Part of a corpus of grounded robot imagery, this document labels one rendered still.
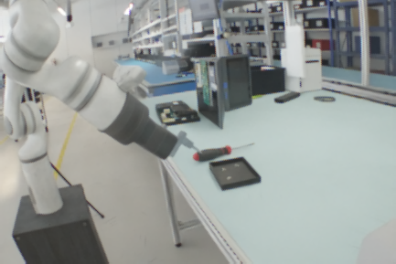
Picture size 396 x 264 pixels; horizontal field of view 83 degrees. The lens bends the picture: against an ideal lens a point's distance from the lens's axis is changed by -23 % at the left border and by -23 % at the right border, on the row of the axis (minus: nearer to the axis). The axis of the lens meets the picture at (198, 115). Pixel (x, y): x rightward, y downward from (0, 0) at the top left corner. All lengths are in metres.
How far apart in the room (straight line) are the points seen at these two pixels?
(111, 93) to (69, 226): 0.49
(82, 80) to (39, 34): 0.09
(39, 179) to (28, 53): 0.51
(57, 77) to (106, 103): 0.08
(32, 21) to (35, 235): 0.61
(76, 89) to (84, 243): 0.55
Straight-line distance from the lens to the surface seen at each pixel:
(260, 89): 1.32
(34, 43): 0.37
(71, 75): 0.39
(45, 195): 0.85
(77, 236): 0.83
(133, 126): 0.42
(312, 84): 1.41
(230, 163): 0.63
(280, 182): 0.56
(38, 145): 0.81
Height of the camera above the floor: 1.27
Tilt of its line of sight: 15 degrees down
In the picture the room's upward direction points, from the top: 5 degrees counter-clockwise
